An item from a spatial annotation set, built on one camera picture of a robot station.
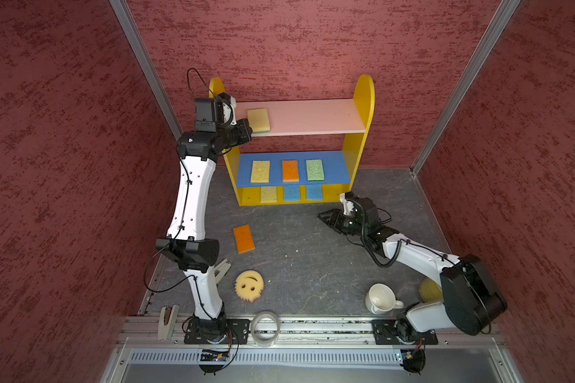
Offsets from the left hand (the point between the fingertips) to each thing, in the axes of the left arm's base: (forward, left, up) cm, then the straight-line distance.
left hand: (250, 134), depth 74 cm
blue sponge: (+8, -23, -39) cm, 46 cm away
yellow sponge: (+9, +1, -26) cm, 28 cm away
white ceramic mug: (-39, -44, -38) cm, 70 cm away
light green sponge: (+10, -23, -26) cm, 36 cm away
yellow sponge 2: (+5, -2, -38) cm, 38 cm away
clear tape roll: (-47, -5, -43) cm, 64 cm away
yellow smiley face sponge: (-35, +1, -38) cm, 52 cm away
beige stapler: (-47, +26, -38) cm, 66 cm away
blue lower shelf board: (+10, -32, -27) cm, 43 cm away
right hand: (-16, -23, -26) cm, 38 cm away
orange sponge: (+9, -12, -26) cm, 31 cm away
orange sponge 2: (-16, +6, -40) cm, 44 cm away
